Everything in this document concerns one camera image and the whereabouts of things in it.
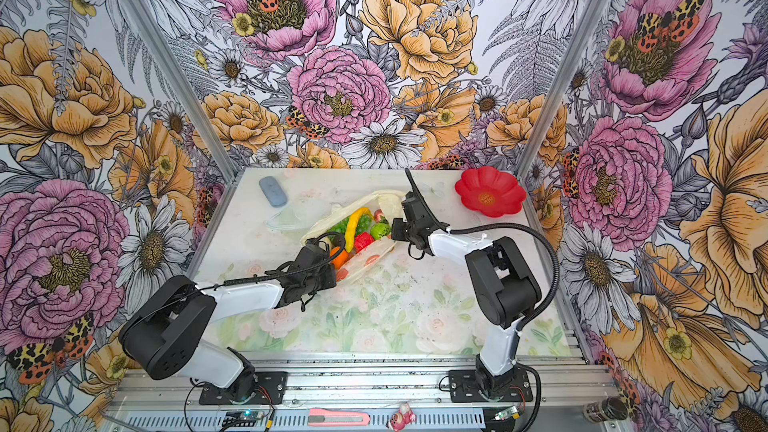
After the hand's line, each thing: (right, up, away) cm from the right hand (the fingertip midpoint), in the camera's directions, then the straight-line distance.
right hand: (397, 235), depth 97 cm
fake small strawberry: (-6, +6, +10) cm, 14 cm away
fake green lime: (-6, +1, +1) cm, 6 cm away
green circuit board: (-37, -40, -25) cm, 60 cm away
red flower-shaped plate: (+36, +14, +20) cm, 44 cm away
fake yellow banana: (-15, +1, -1) cm, 15 cm away
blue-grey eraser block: (-45, +14, +16) cm, 50 cm away
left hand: (-20, -14, -4) cm, 24 cm away
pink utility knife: (-17, -39, -26) cm, 50 cm away
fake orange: (-14, -3, -24) cm, 28 cm away
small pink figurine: (+1, -38, -28) cm, 47 cm away
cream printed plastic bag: (-2, +10, 0) cm, 11 cm away
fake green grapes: (-11, +3, +5) cm, 12 cm away
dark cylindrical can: (+43, -33, -33) cm, 64 cm away
